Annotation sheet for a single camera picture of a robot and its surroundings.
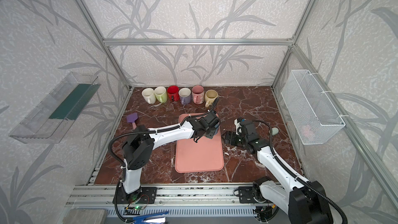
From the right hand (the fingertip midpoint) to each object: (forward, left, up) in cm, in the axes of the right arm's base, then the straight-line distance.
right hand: (227, 132), depth 85 cm
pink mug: (+28, +18, 0) cm, 33 cm away
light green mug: (+30, +43, -1) cm, 53 cm away
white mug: (+29, +51, -1) cm, 59 cm away
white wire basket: (-6, -32, +25) cm, 41 cm away
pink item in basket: (-4, -37, +9) cm, 39 cm away
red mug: (+31, +35, -1) cm, 47 cm away
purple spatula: (+15, +62, -9) cm, 64 cm away
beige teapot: (+33, +9, -6) cm, 35 cm away
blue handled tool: (-38, +36, -9) cm, 53 cm away
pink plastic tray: (-8, +12, -12) cm, 19 cm away
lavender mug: (+31, +27, -5) cm, 42 cm away
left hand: (+5, +8, -2) cm, 10 cm away
